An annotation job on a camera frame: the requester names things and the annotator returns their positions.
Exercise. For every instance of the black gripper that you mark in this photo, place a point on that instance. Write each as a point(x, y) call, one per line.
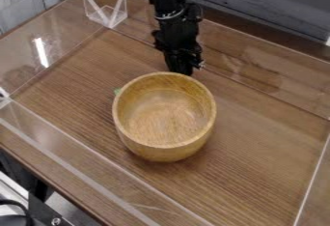
point(177, 36)

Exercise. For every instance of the brown wooden bowl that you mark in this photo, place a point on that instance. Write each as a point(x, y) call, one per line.
point(165, 113)

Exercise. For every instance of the green block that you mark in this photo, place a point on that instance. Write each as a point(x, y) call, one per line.
point(117, 91)

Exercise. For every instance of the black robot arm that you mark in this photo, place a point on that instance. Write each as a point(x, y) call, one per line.
point(177, 36)

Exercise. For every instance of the clear acrylic tray walls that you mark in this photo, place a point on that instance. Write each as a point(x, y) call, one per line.
point(261, 173)

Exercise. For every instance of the clear acrylic corner bracket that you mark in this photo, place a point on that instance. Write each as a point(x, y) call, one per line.
point(107, 16)

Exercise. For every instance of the black metal bracket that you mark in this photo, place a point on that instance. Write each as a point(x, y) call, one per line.
point(44, 216)

